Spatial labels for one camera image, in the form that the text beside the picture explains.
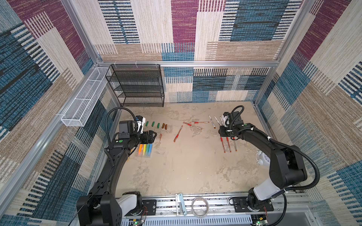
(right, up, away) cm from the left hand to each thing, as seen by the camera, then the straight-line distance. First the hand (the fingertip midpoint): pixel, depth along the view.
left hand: (150, 133), depth 82 cm
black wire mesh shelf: (-17, +35, +29) cm, 48 cm away
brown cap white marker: (+41, +6, +26) cm, 49 cm away
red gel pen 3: (+54, -12, +12) cm, 56 cm away
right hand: (+45, -1, +11) cm, 46 cm away
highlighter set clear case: (-7, -12, +12) cm, 18 cm away
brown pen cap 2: (+6, +2, +24) cm, 25 cm away
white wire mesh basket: (-50, +11, +9) cm, 52 cm away
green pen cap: (-8, +5, +26) cm, 28 cm away
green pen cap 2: (-4, +4, +26) cm, 27 cm away
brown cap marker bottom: (+45, +7, +26) cm, 52 cm away
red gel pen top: (+29, +5, +26) cm, 40 cm away
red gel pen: (+45, -7, +17) cm, 49 cm away
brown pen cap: (+4, +3, +26) cm, 26 cm away
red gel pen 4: (+15, -3, +20) cm, 25 cm away
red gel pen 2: (+49, -6, +17) cm, 53 cm away
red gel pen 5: (+23, +4, +26) cm, 35 cm away
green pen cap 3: (0, +4, +26) cm, 26 cm away
